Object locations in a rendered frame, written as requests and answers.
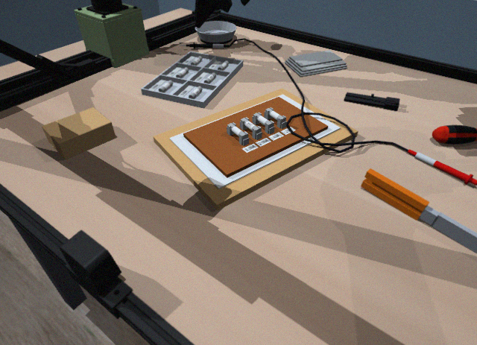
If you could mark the red test probe with black lead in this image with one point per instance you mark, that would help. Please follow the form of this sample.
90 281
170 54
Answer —
420 156

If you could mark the red and black screwdriver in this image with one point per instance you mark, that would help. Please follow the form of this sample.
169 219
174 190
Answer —
455 134

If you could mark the tan rectangular block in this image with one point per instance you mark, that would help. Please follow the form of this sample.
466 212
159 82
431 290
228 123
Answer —
80 132

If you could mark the white ceramic fuse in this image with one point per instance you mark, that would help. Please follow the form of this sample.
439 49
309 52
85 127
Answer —
182 73
210 78
250 125
263 120
223 66
195 93
237 131
166 86
196 61
275 115

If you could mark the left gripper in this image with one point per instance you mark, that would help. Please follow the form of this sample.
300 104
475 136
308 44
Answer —
204 8

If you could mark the grey round shallow dish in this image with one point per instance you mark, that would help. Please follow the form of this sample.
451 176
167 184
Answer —
216 32

